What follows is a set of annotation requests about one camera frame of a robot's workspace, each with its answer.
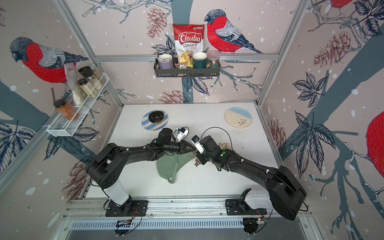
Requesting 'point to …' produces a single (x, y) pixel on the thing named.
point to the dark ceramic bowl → (156, 117)
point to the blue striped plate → (147, 124)
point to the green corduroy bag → (168, 165)
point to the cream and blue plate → (238, 117)
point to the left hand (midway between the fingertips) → (197, 148)
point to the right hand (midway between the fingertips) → (199, 149)
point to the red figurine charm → (197, 162)
